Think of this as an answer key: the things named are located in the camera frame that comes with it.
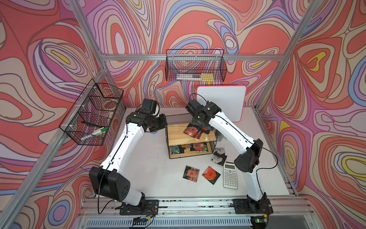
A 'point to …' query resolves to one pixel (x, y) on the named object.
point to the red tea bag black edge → (191, 173)
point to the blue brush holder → (155, 132)
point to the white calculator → (229, 175)
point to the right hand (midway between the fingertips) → (202, 126)
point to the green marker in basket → (101, 130)
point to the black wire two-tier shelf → (181, 144)
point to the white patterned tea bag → (219, 156)
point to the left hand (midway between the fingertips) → (168, 123)
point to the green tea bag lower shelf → (175, 150)
